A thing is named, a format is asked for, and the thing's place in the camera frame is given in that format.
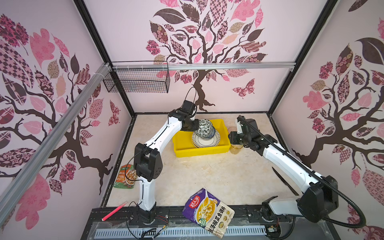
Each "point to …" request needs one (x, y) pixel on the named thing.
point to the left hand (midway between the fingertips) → (196, 128)
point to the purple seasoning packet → (207, 210)
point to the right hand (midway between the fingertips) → (232, 133)
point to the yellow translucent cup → (235, 149)
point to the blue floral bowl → (205, 134)
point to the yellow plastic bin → (184, 147)
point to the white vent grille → (174, 232)
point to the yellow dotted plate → (200, 142)
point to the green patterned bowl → (206, 124)
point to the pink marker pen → (114, 211)
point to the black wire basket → (137, 77)
